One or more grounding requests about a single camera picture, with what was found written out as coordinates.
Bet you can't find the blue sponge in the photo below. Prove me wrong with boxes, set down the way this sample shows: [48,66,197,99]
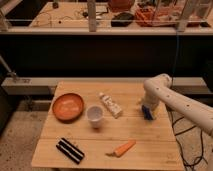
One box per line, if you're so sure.
[142,106,154,120]

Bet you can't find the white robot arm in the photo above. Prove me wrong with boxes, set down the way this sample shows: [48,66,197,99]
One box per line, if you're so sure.
[141,74,213,138]

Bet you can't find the white plastic cup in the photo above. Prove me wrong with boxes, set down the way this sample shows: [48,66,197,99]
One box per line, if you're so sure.
[86,106,103,129]

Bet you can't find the orange plate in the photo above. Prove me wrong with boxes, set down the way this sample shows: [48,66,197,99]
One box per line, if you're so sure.
[52,93,84,121]

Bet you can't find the orange toy carrot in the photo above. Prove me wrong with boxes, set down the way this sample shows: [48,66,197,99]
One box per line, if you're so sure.
[107,140,136,157]

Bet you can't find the black object on bench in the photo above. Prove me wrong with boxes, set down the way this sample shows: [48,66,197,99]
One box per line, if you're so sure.
[111,12,134,27]

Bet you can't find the black white striped block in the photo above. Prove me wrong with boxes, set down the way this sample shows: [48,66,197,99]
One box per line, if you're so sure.
[56,138,85,164]

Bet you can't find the orange crate on bench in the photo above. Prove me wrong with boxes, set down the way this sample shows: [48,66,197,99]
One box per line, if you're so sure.
[134,6,201,28]

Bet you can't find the black floor cables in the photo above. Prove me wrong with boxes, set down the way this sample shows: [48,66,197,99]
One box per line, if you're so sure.
[171,113,212,171]

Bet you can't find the blue hanging cable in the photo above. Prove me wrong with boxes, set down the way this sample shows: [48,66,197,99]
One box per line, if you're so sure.
[171,30,180,79]

